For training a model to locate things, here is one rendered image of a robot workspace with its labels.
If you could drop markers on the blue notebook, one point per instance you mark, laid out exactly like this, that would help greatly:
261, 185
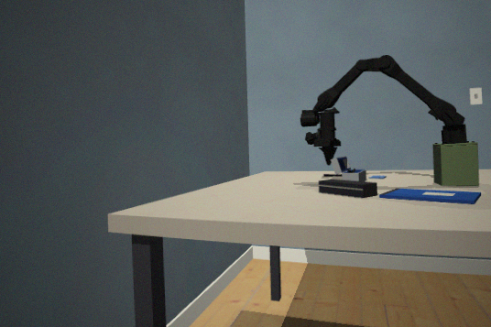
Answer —
467, 197

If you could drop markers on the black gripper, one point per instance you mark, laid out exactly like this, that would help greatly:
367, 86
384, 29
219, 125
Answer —
327, 146

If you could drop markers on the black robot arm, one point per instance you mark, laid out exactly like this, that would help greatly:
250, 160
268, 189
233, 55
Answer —
453, 132

